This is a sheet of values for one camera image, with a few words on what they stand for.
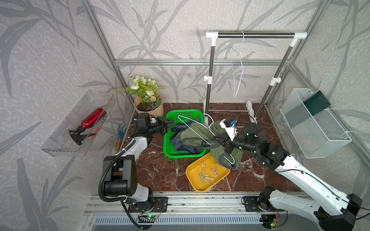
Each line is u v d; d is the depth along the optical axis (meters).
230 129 0.56
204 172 0.84
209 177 0.81
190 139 0.87
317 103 0.72
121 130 1.07
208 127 0.66
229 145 0.57
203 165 0.87
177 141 0.89
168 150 0.92
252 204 0.73
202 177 0.82
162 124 0.77
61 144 0.60
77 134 0.61
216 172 0.84
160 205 0.72
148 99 0.96
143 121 0.68
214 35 0.62
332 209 0.39
